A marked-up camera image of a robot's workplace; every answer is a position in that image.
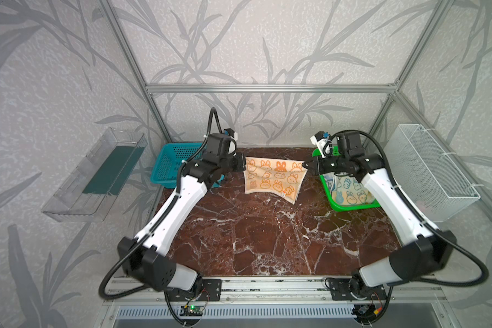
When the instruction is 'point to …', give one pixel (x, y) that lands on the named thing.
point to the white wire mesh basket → (435, 187)
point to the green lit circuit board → (191, 311)
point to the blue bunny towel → (347, 190)
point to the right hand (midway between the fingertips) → (305, 158)
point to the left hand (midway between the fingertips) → (247, 152)
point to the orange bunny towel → (284, 178)
